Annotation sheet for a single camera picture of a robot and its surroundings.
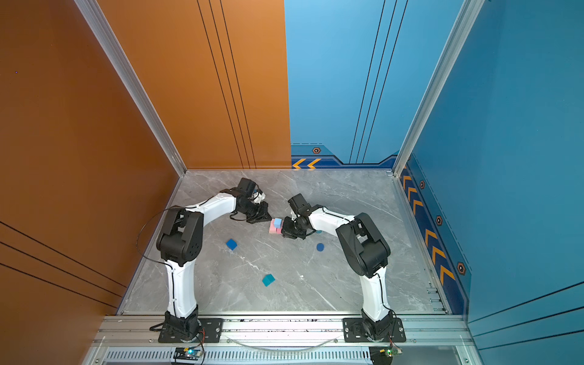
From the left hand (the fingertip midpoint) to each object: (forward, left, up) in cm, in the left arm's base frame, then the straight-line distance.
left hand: (273, 216), depth 98 cm
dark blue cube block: (-12, +17, -4) cm, 21 cm away
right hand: (-8, -4, -1) cm, 9 cm away
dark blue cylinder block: (-13, -20, -3) cm, 24 cm away
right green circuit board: (-48, -40, -3) cm, 63 cm away
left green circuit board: (-49, +23, -5) cm, 54 cm away
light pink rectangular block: (-6, 0, -1) cm, 6 cm away
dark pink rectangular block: (-7, -3, 0) cm, 8 cm away
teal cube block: (-26, 0, -4) cm, 27 cm away
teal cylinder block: (-19, -18, +20) cm, 33 cm away
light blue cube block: (-5, -2, +2) cm, 6 cm away
